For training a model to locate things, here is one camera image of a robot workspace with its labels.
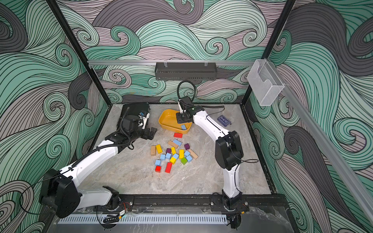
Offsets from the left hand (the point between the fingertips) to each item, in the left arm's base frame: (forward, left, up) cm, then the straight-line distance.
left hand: (149, 125), depth 83 cm
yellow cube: (-14, -14, -18) cm, 26 cm away
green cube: (-14, -21, -18) cm, 31 cm away
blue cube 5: (-15, -5, -18) cm, 24 cm away
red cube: (-19, -5, -19) cm, 27 cm away
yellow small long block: (-7, -14, -19) cm, 24 cm away
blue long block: (+11, -20, -18) cm, 29 cm away
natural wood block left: (-8, -1, -18) cm, 19 cm away
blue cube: (-9, -23, -18) cm, 30 cm away
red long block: (-18, -11, -19) cm, 29 cm away
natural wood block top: (-2, -12, -18) cm, 22 cm away
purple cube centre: (-7, -11, -19) cm, 22 cm away
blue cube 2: (-13, -24, -17) cm, 32 cm away
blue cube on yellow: (-11, -16, -17) cm, 26 cm away
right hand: (+8, -17, -4) cm, 20 cm away
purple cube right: (-4, -23, -19) cm, 30 cm away
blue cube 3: (-12, -11, -17) cm, 23 cm away
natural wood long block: (-10, -26, -18) cm, 33 cm away
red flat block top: (+5, -16, -19) cm, 26 cm away
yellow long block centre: (-10, -19, -18) cm, 28 cm away
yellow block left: (-6, -4, -19) cm, 20 cm away
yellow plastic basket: (+17, -9, -17) cm, 26 cm away
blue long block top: (-1, -16, -19) cm, 25 cm away
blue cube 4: (-12, -7, -17) cm, 22 cm away
